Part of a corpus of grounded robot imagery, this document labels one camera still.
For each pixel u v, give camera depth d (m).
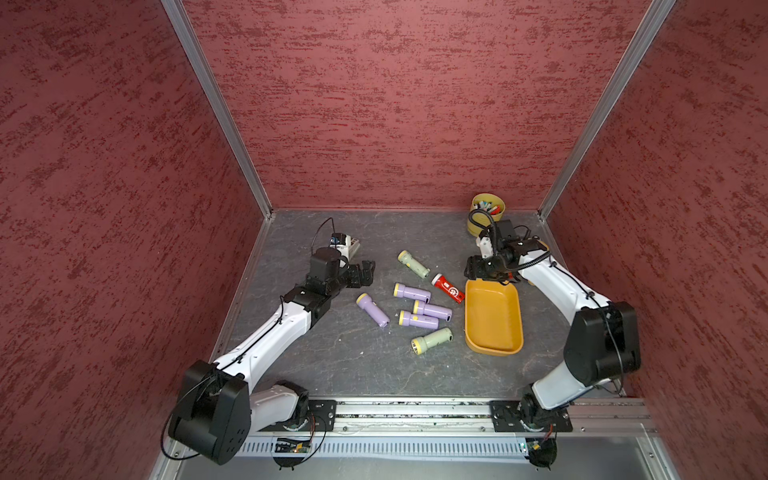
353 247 1.07
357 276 0.74
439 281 0.97
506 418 0.74
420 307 0.90
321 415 0.75
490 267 0.77
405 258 1.03
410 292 0.95
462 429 0.74
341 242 0.73
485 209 1.07
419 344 0.83
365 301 0.92
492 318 0.92
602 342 0.44
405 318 0.87
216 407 0.40
